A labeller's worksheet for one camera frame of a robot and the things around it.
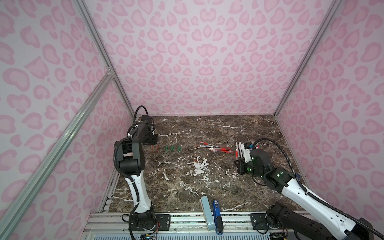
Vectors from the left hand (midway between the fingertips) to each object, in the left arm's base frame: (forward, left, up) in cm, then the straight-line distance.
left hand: (151, 140), depth 100 cm
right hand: (-22, -50, +11) cm, 55 cm away
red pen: (0, -36, -5) cm, 36 cm away
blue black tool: (-45, -39, -1) cm, 60 cm away
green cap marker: (-19, -51, +20) cm, 58 cm away
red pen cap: (-3, 0, -4) cm, 5 cm away
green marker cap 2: (-3, -14, -4) cm, 15 cm away
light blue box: (-46, -35, +1) cm, 58 cm away
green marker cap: (-3, -10, -4) cm, 11 cm away
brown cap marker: (-3, -36, -4) cm, 36 cm away
